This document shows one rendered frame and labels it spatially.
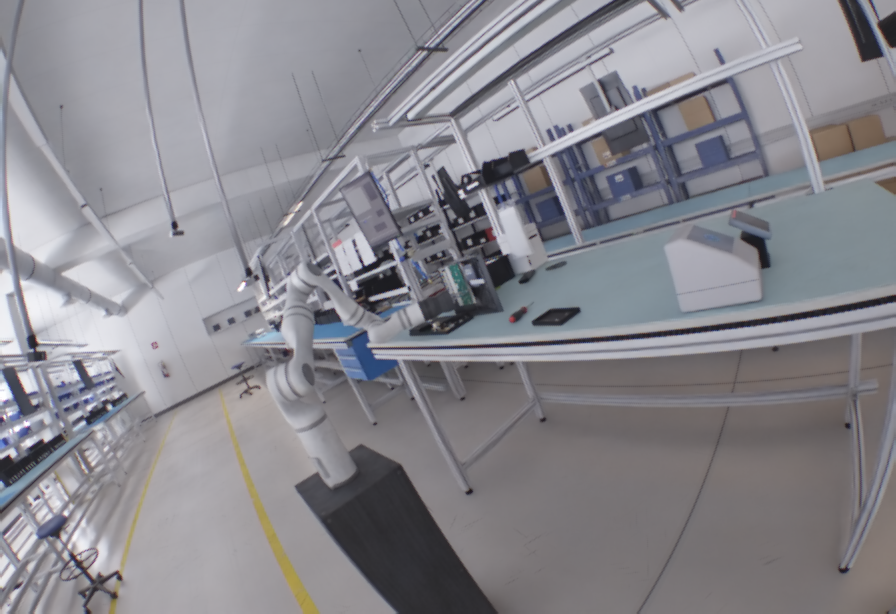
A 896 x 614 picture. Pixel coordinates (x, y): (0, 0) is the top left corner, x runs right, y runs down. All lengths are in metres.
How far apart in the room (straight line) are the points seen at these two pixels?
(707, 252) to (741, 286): 0.09
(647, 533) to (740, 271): 1.16
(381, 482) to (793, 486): 1.49
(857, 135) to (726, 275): 3.47
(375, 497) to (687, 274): 0.82
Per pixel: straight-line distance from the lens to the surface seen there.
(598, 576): 1.55
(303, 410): 0.92
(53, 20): 3.32
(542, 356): 0.96
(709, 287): 0.73
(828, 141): 4.01
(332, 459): 0.94
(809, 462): 1.81
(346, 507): 0.91
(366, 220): 2.68
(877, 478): 1.15
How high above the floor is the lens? 1.30
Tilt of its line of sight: 6 degrees down
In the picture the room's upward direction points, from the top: 23 degrees counter-clockwise
